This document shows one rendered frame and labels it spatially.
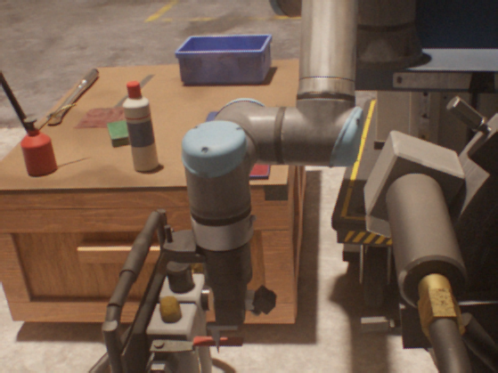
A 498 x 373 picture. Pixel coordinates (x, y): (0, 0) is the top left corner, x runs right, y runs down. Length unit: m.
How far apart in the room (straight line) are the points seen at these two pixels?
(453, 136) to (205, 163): 1.17
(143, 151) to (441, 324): 1.16
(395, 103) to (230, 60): 0.57
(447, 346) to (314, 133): 0.44
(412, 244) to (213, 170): 0.29
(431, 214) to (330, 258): 1.36
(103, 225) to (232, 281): 0.80
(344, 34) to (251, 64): 1.25
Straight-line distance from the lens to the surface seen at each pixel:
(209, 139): 0.92
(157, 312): 1.25
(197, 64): 2.29
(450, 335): 0.68
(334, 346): 1.84
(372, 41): 1.64
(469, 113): 0.86
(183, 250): 1.00
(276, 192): 1.62
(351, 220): 1.74
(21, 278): 1.94
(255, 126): 1.01
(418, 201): 0.84
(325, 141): 0.99
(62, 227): 1.80
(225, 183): 0.92
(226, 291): 1.02
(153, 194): 1.67
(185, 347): 1.15
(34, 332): 2.06
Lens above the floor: 1.21
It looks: 28 degrees down
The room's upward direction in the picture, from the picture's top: 5 degrees counter-clockwise
